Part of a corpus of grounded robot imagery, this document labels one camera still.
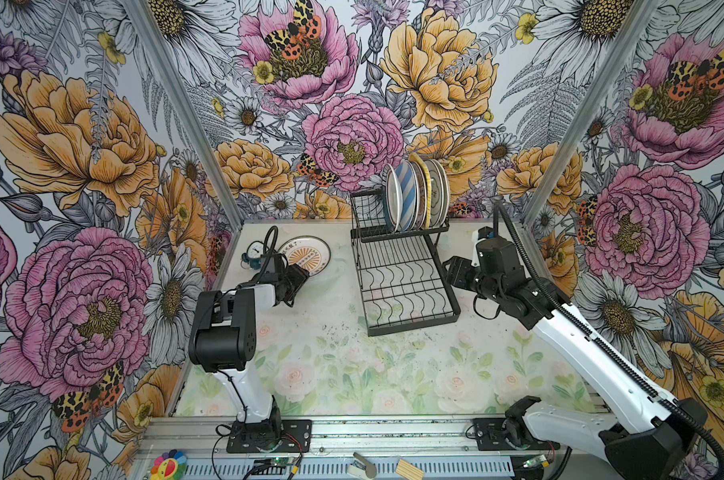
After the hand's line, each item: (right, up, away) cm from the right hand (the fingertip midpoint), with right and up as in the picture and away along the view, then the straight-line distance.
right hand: (453, 276), depth 75 cm
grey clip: (-23, -43, -7) cm, 49 cm away
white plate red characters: (-7, +21, +4) cm, 23 cm away
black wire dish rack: (-10, -3, +27) cm, 29 cm away
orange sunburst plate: (-43, +6, +36) cm, 57 cm away
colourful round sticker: (-67, -43, -5) cm, 79 cm away
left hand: (-42, -4, +25) cm, 49 cm away
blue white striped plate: (-9, +22, +10) cm, 26 cm away
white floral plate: (-1, +21, +6) cm, 22 cm away
